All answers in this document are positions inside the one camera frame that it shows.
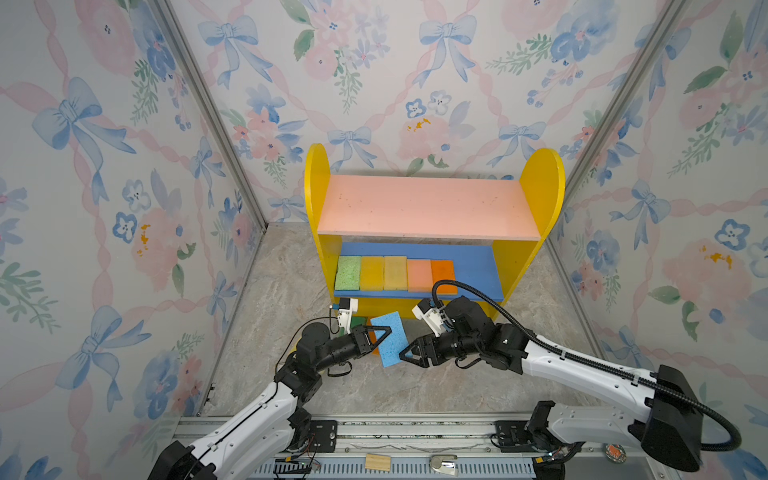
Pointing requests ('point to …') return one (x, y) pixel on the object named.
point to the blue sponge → (395, 342)
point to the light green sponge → (348, 273)
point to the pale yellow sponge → (395, 273)
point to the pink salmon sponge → (419, 275)
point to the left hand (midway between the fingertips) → (391, 331)
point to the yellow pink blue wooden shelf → (389, 244)
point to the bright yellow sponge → (372, 273)
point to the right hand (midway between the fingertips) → (405, 352)
